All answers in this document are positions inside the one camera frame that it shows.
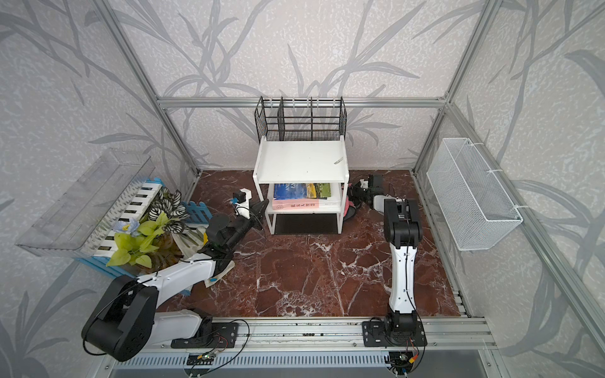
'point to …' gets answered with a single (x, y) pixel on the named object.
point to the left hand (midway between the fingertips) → (266, 200)
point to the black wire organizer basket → (301, 119)
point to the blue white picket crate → (195, 215)
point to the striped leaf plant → (169, 205)
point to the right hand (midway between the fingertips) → (339, 186)
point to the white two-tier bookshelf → (302, 177)
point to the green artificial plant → (135, 241)
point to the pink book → (295, 204)
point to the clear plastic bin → (79, 220)
